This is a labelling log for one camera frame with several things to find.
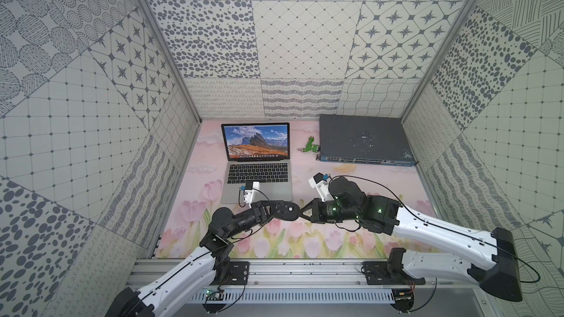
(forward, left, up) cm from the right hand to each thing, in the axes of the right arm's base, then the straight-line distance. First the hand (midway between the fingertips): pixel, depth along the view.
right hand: (298, 215), depth 67 cm
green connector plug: (+42, -6, -18) cm, 46 cm away
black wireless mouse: (+1, +4, 0) cm, 5 cm away
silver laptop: (+35, +19, -14) cm, 42 cm away
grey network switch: (+45, -33, -16) cm, 58 cm away
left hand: (+5, +6, +2) cm, 8 cm away
